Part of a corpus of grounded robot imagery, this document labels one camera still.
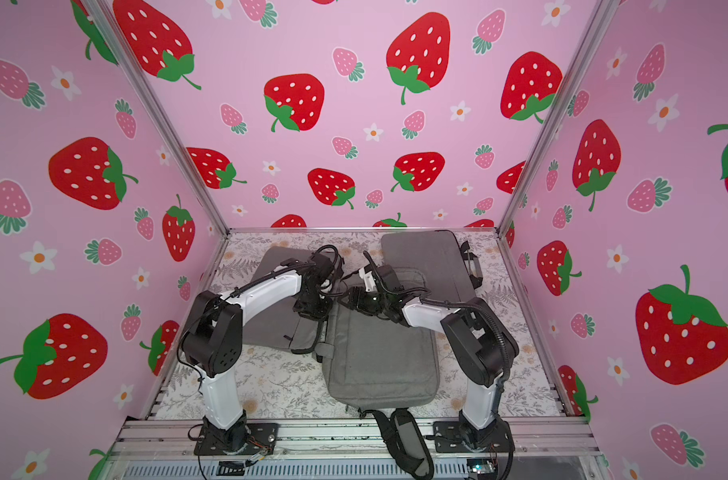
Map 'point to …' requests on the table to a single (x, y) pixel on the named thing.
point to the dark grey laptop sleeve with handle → (433, 260)
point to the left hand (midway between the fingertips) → (325, 318)
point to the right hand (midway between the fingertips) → (338, 305)
